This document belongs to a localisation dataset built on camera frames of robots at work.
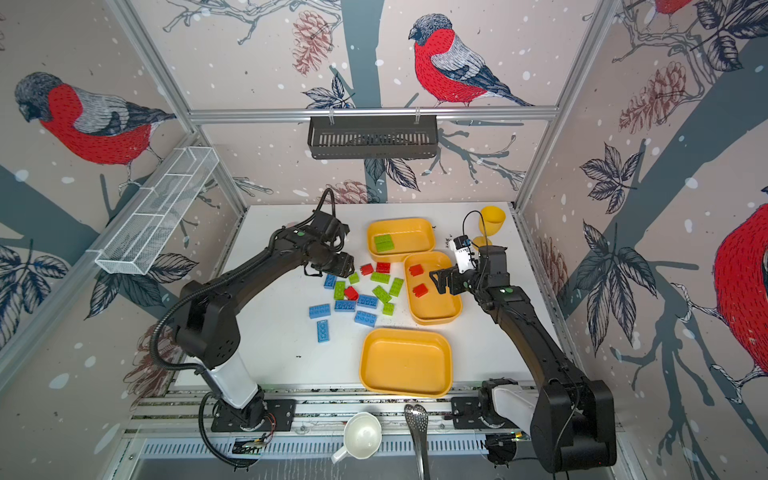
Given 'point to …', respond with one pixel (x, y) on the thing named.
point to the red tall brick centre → (351, 293)
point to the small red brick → (416, 270)
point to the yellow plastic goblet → (491, 221)
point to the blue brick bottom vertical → (323, 330)
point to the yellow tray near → (406, 363)
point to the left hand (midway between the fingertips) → (345, 268)
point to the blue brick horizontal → (320, 310)
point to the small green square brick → (354, 278)
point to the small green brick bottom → (388, 309)
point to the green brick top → (379, 277)
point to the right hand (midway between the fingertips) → (444, 271)
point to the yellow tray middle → (427, 305)
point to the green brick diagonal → (381, 293)
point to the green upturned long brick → (339, 290)
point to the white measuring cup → (362, 436)
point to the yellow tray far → (393, 239)
